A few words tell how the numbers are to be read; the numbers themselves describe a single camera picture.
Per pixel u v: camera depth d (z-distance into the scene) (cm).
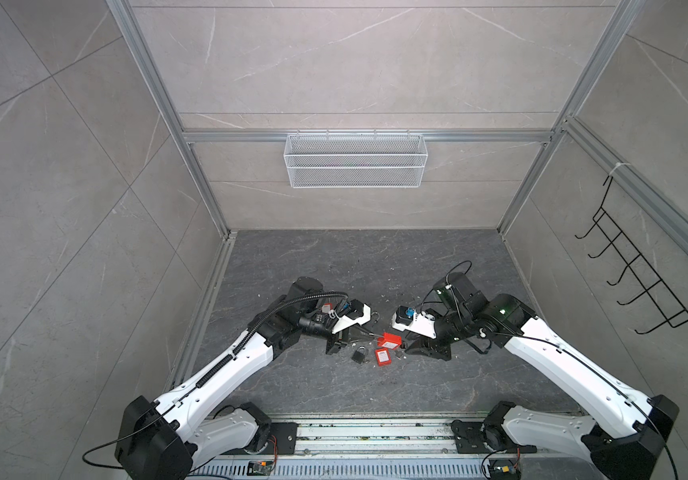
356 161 101
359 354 88
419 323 59
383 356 86
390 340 66
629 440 38
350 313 56
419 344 60
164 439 37
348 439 75
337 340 59
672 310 58
